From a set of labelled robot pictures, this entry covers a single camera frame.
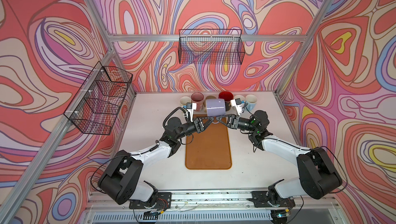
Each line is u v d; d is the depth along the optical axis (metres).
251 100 1.03
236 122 0.66
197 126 0.70
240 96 1.05
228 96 1.03
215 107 0.69
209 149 0.91
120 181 0.42
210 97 1.05
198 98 1.05
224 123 0.72
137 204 0.73
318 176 0.43
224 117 0.72
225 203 0.73
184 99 1.03
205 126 0.71
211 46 0.96
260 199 0.73
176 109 0.60
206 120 0.70
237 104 0.70
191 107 0.70
